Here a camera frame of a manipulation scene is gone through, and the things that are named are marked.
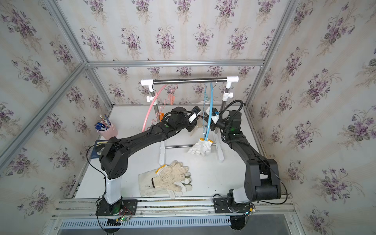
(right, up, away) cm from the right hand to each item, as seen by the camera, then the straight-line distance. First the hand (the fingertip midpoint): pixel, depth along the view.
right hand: (207, 114), depth 81 cm
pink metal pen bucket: (-61, -11, +14) cm, 64 cm away
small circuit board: (-47, -54, -10) cm, 72 cm away
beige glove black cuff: (-27, -38, -2) cm, 46 cm away
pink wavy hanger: (-28, 0, -1) cm, 28 cm away
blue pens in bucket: (-67, -7, +14) cm, 69 cm away
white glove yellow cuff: (-3, -19, -2) cm, 19 cm away
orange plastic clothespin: (-25, -1, -3) cm, 25 cm away
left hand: (-5, -2, +5) cm, 7 cm away
